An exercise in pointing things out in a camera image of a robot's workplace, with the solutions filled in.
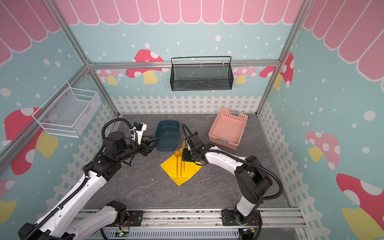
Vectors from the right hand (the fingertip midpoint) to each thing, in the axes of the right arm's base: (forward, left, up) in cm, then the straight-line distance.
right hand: (181, 156), depth 86 cm
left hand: (0, +11, +16) cm, 20 cm away
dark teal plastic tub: (+26, +13, -10) cm, 31 cm away
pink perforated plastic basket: (+29, -32, -11) cm, 45 cm away
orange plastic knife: (+6, -1, 0) cm, 6 cm away
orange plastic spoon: (+7, +4, -9) cm, 12 cm away
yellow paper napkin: (-3, -5, -9) cm, 11 cm away
